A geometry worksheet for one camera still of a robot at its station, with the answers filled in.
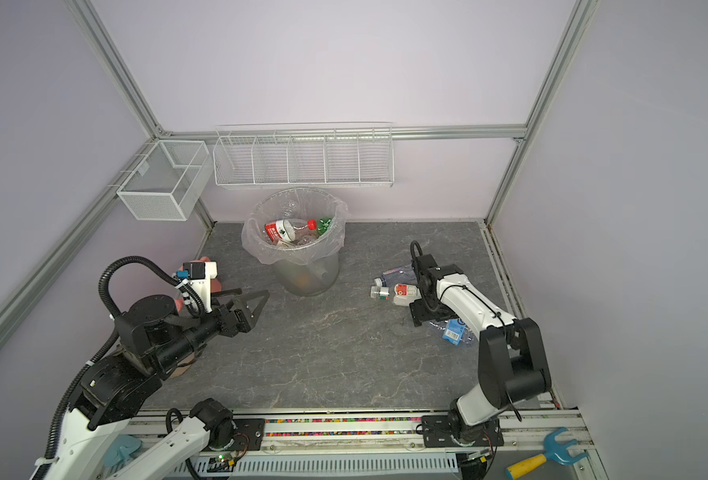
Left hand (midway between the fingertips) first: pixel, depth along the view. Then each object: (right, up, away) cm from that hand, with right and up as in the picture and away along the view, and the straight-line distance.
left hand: (254, 298), depth 61 cm
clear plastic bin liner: (0, +25, +32) cm, 40 cm away
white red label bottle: (+35, -4, +33) cm, 48 cm away
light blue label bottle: (+49, -14, +26) cm, 57 cm away
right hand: (+44, -10, +26) cm, 52 cm away
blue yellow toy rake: (+68, -38, +9) cm, 78 cm away
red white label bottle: (-1, +16, +30) cm, 34 cm away
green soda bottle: (+10, +17, +24) cm, 31 cm away
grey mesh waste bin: (+4, 0, +35) cm, 35 cm away
